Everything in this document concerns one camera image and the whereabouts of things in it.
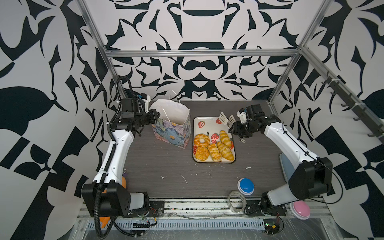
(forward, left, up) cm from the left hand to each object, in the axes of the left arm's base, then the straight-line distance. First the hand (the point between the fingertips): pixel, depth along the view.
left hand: (158, 111), depth 77 cm
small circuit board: (-48, -53, -29) cm, 77 cm away
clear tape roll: (-39, -34, -26) cm, 58 cm away
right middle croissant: (-3, -38, -25) cm, 46 cm away
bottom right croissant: (-12, -36, -24) cm, 45 cm away
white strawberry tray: (+9, -31, -28) cm, 43 cm away
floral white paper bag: (-6, -8, -3) cm, 10 cm away
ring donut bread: (-3, -20, -26) cm, 33 cm away
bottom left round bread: (-12, -22, -24) cm, 35 cm away
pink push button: (-42, -67, -25) cm, 83 cm away
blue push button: (-31, -44, -26) cm, 60 cm away
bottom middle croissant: (-12, -30, -24) cm, 40 cm away
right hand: (-5, -39, -11) cm, 41 cm away
